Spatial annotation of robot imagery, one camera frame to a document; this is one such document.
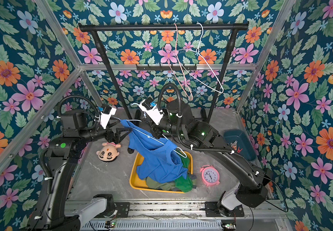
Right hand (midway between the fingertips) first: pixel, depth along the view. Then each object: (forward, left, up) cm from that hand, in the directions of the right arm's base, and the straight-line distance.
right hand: (148, 112), depth 56 cm
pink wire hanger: (+52, -19, -33) cm, 65 cm away
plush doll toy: (+1, +31, -36) cm, 48 cm away
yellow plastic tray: (-14, +10, -45) cm, 48 cm away
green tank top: (-16, -15, -37) cm, 43 cm away
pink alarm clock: (-8, -31, -44) cm, 55 cm away
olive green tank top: (-15, +2, -43) cm, 45 cm away
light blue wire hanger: (-10, -12, -14) cm, 20 cm away
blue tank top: (-6, 0, -36) cm, 36 cm away
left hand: (0, +12, -8) cm, 14 cm away
